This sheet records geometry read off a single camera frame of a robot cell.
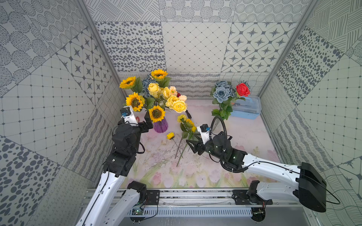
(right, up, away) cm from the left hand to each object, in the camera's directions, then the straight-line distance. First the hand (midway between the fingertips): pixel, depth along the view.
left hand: (141, 112), depth 65 cm
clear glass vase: (+43, -10, +30) cm, 54 cm away
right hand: (+24, -14, +10) cm, 29 cm away
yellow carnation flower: (+18, -5, +36) cm, 40 cm away
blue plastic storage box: (+69, +3, +40) cm, 80 cm away
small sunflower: (+10, -17, +30) cm, 35 cm away
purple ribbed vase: (+3, -10, +33) cm, 35 cm away
